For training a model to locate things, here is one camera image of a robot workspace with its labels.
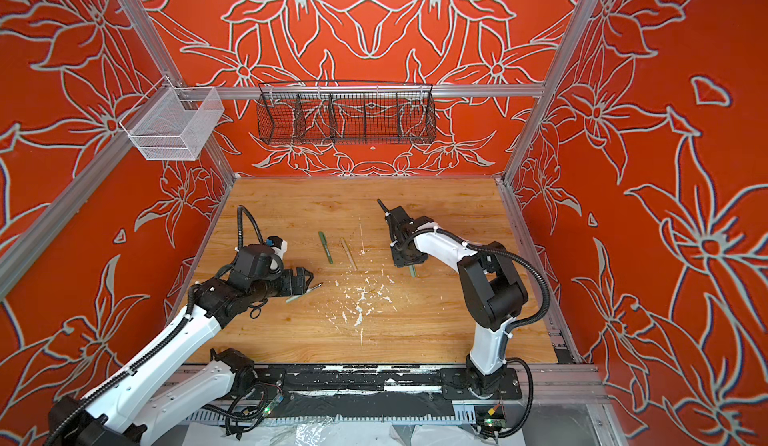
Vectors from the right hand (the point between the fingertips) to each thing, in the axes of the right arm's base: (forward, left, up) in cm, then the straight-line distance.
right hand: (402, 257), depth 93 cm
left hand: (-10, +29, +10) cm, 32 cm away
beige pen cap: (+8, +19, -3) cm, 21 cm away
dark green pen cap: (+9, +27, -2) cm, 28 cm away
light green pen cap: (-4, -4, -3) cm, 6 cm away
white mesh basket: (+32, +71, +28) cm, 83 cm away
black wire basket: (+42, +21, +26) cm, 54 cm away
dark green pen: (+1, +23, -3) cm, 24 cm away
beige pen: (+1, +16, -2) cm, 17 cm away
